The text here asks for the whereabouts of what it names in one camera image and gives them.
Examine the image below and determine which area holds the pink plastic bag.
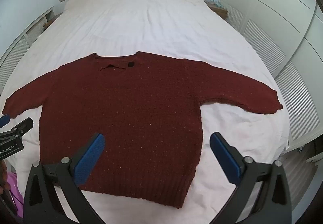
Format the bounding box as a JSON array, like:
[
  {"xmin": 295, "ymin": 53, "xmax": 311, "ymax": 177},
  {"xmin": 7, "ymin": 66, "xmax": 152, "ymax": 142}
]
[{"xmin": 5, "ymin": 172, "xmax": 25, "ymax": 215}]

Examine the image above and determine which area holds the bed with white sheet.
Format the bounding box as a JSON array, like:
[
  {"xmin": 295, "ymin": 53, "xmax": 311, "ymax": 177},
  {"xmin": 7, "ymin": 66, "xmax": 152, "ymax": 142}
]
[{"xmin": 0, "ymin": 0, "xmax": 290, "ymax": 224}]

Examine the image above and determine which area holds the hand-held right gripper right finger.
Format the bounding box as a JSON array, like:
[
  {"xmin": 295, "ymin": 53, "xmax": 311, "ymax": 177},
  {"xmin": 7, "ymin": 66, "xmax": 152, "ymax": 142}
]
[{"xmin": 210, "ymin": 132, "xmax": 295, "ymax": 224}]

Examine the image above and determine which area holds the person's left hand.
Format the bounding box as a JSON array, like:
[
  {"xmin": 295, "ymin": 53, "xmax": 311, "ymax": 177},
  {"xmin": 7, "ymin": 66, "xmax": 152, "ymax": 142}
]
[{"xmin": 0, "ymin": 160, "xmax": 8, "ymax": 196}]

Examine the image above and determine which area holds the wooden nightstand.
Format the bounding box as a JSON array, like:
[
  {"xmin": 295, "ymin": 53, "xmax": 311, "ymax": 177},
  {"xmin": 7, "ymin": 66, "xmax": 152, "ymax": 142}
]
[
  {"xmin": 203, "ymin": 0, "xmax": 229, "ymax": 22},
  {"xmin": 43, "ymin": 13, "xmax": 62, "ymax": 29}
]

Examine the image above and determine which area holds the white louvered wardrobe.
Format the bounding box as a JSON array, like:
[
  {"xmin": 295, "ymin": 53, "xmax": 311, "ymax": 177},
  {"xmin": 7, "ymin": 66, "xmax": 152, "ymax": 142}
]
[{"xmin": 224, "ymin": 1, "xmax": 323, "ymax": 144}]

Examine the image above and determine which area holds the white louvered cabinet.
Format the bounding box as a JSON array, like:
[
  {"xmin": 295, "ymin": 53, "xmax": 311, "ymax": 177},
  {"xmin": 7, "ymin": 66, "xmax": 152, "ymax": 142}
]
[{"xmin": 0, "ymin": 6, "xmax": 55, "ymax": 97}]

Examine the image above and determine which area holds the dark red knit sweater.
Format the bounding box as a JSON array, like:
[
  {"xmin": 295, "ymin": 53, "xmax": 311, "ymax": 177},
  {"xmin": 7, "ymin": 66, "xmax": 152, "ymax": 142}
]
[{"xmin": 1, "ymin": 51, "xmax": 283, "ymax": 209}]

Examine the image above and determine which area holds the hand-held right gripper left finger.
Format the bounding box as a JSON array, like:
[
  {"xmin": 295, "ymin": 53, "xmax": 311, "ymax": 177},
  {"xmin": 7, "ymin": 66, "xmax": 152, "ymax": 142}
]
[{"xmin": 23, "ymin": 132, "xmax": 107, "ymax": 224}]

